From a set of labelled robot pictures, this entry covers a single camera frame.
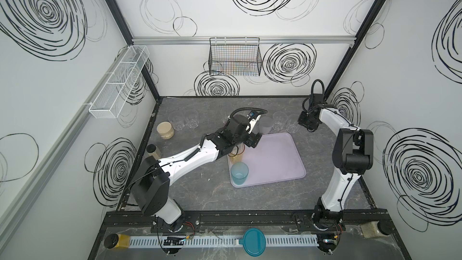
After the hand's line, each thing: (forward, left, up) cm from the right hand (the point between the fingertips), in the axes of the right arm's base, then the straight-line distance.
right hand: (301, 122), depth 98 cm
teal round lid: (-54, +29, 0) cm, 61 cm away
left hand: (-14, +27, +13) cm, 33 cm away
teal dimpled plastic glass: (-27, +34, -4) cm, 44 cm away
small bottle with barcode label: (-19, +76, +1) cm, 78 cm away
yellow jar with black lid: (-55, +79, +2) cm, 96 cm away
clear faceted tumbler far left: (+4, +71, -4) cm, 71 cm away
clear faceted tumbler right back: (+2, +3, -4) cm, 5 cm away
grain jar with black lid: (-50, -16, +1) cm, 52 cm away
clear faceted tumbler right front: (+5, +10, -4) cm, 12 cm away
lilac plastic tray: (-17, +14, -9) cm, 24 cm away
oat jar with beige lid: (-6, +74, -1) cm, 74 cm away
